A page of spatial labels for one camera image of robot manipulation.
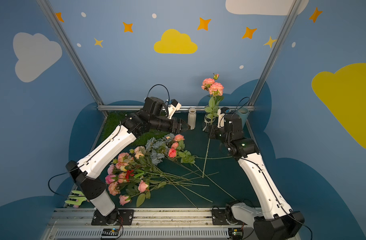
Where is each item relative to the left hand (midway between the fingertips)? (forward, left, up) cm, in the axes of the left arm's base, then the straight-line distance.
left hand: (186, 124), depth 68 cm
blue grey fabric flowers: (+1, +16, -22) cm, 28 cm away
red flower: (-12, +33, -29) cm, 45 cm away
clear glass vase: (+24, -16, -23) cm, 37 cm away
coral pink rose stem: (-1, -1, -32) cm, 32 cm away
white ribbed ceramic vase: (+25, -4, -22) cm, 34 cm away
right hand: (+4, -13, -4) cm, 14 cm away
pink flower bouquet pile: (-13, +29, -30) cm, 44 cm away
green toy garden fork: (-26, +56, -33) cm, 70 cm away
